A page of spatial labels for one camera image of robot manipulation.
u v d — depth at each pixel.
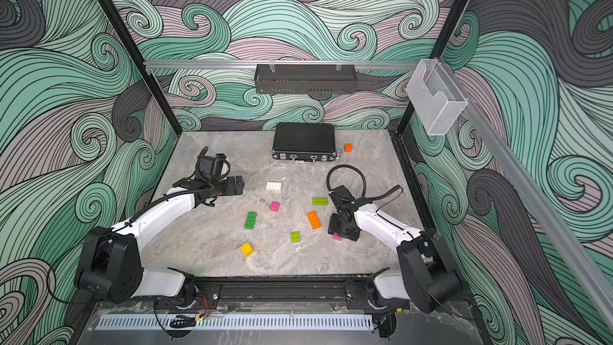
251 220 0.88
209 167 0.67
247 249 0.80
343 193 0.73
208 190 0.62
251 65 0.93
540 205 0.51
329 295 0.74
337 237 0.84
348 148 1.12
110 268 0.41
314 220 0.89
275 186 0.98
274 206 0.93
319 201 0.95
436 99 0.78
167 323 0.70
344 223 0.62
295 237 0.85
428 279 0.41
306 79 0.94
